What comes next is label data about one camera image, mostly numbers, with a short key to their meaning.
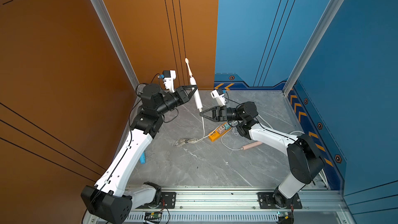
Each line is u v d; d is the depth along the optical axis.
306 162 0.45
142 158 0.85
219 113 0.63
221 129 0.91
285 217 0.70
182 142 0.88
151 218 0.72
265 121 1.00
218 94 0.65
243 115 0.61
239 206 0.72
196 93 0.62
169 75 0.58
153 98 0.47
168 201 0.73
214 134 0.94
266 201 0.72
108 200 0.37
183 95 0.56
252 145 0.89
